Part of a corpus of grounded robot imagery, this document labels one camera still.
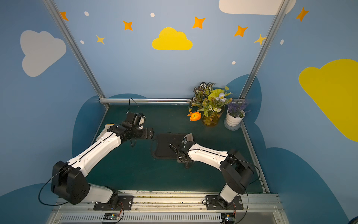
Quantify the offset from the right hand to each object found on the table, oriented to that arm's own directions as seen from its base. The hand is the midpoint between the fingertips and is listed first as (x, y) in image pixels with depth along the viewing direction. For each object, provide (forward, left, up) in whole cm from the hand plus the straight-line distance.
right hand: (185, 156), depth 88 cm
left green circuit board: (-34, +38, -5) cm, 51 cm away
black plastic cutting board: (+9, +18, -4) cm, 21 cm away
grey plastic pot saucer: (+27, -36, -5) cm, 45 cm away
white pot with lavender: (+31, -35, +9) cm, 48 cm away
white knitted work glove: (+17, +63, -3) cm, 65 cm away
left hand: (+9, +24, +13) cm, 29 cm away
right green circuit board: (-30, -24, -6) cm, 39 cm away
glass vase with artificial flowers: (+29, -13, +20) cm, 38 cm away
